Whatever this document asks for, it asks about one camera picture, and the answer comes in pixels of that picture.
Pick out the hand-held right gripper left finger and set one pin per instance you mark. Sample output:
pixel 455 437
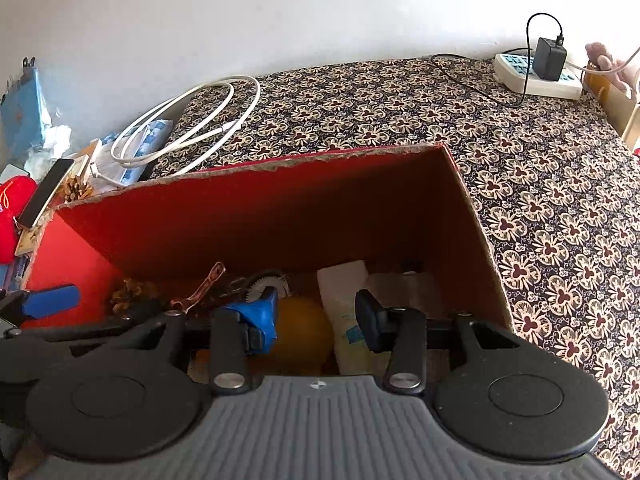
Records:
pixel 260 318

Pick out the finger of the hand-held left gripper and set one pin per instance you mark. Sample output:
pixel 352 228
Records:
pixel 60 335
pixel 50 300

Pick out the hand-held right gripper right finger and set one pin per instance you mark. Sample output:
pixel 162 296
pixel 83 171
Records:
pixel 367 321

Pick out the white tube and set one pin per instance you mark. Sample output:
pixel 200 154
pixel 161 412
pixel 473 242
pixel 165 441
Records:
pixel 345 290

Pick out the orange ball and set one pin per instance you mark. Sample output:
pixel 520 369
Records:
pixel 305 330

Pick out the red cardboard box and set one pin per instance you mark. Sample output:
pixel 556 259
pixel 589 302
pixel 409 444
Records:
pixel 250 210

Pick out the blue printed cloth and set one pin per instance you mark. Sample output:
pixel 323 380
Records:
pixel 12 275

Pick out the rose gold clip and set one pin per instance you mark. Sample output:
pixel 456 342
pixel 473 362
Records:
pixel 200 285

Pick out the pine cone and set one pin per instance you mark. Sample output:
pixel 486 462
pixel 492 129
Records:
pixel 77 190
pixel 135 295

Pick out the red hat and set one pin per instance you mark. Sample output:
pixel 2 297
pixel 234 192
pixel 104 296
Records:
pixel 12 210

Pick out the smartphone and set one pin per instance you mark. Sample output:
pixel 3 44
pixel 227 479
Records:
pixel 45 192

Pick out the white crumpled plastic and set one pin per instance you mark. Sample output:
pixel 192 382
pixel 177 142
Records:
pixel 55 137

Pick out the floral patterned blanket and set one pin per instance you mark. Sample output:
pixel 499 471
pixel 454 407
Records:
pixel 500 185

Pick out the blue paper bag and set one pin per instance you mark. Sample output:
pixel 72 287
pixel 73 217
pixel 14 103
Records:
pixel 22 110

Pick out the blue patterned packet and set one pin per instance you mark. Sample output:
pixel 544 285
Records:
pixel 150 132

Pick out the white power strip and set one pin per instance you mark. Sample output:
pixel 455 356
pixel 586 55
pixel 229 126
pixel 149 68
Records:
pixel 515 77

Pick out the black charger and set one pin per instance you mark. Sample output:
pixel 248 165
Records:
pixel 550 60

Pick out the brown cardboard box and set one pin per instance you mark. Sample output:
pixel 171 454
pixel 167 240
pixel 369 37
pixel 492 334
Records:
pixel 620 110

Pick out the pink plush toy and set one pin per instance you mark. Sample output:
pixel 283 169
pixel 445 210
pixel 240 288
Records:
pixel 600 55

